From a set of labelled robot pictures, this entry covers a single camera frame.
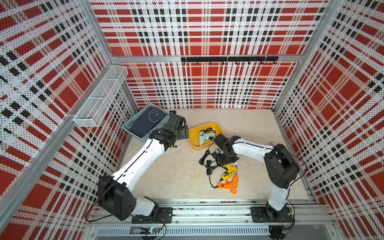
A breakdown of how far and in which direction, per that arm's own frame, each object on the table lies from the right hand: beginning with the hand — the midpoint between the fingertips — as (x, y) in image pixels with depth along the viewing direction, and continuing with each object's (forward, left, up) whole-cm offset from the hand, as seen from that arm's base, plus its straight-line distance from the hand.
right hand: (227, 161), depth 90 cm
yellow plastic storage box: (+21, +21, -1) cm, 30 cm away
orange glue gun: (-13, -1, 0) cm, 14 cm away
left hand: (+10, +27, +19) cm, 35 cm away
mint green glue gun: (+19, +15, +1) cm, 24 cm away
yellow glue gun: (-6, -2, -1) cm, 7 cm away
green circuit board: (-35, +39, 0) cm, 52 cm away
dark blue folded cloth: (+27, +57, +6) cm, 63 cm away
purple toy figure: (+12, -32, 0) cm, 34 cm away
